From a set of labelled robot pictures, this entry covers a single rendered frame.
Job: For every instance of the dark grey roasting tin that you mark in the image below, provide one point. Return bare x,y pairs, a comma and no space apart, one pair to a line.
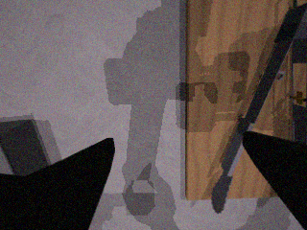
20,149

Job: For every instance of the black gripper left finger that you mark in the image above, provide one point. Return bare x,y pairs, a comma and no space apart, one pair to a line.
63,196

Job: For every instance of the wooden board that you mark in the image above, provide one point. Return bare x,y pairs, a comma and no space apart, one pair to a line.
228,44

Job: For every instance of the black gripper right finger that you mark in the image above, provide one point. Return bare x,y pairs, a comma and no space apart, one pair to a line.
283,163

